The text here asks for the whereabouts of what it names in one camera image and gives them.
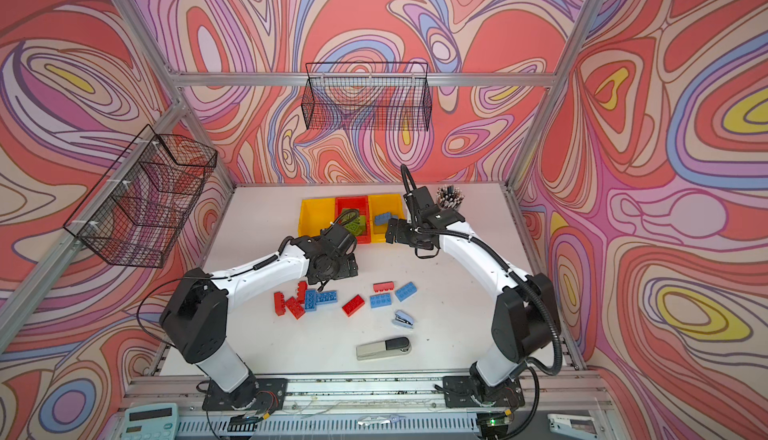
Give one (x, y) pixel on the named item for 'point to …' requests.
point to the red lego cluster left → (294, 305)
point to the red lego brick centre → (353, 305)
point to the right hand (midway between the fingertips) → (402, 243)
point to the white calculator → (151, 421)
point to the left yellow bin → (316, 214)
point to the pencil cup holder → (450, 197)
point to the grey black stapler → (382, 349)
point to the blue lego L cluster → (314, 298)
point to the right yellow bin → (379, 204)
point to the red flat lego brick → (385, 286)
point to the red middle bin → (362, 204)
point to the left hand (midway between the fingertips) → (347, 270)
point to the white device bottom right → (577, 426)
